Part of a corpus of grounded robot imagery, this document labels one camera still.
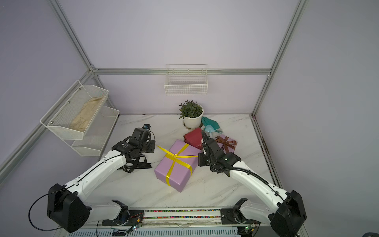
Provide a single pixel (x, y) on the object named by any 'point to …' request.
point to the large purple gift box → (179, 163)
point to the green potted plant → (190, 109)
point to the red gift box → (194, 138)
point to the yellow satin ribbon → (176, 158)
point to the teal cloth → (207, 121)
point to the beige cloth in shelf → (84, 116)
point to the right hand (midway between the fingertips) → (201, 159)
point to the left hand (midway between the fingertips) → (150, 145)
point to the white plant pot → (193, 123)
